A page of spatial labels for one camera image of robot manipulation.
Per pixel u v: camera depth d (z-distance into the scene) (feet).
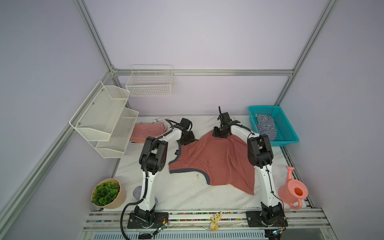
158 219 2.41
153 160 1.91
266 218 2.18
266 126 3.64
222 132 3.24
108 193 2.35
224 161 3.06
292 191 2.36
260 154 2.05
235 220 2.45
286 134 3.41
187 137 3.11
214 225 2.31
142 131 3.42
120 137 3.05
